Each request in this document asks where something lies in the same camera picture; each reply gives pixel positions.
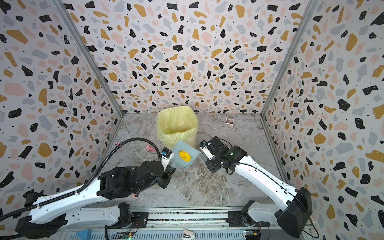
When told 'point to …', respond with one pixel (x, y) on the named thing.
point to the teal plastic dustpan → (180, 146)
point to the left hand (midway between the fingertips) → (174, 168)
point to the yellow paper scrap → (185, 155)
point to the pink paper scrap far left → (148, 147)
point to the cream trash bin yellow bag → (175, 123)
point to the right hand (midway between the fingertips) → (208, 159)
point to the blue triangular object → (85, 234)
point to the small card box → (229, 120)
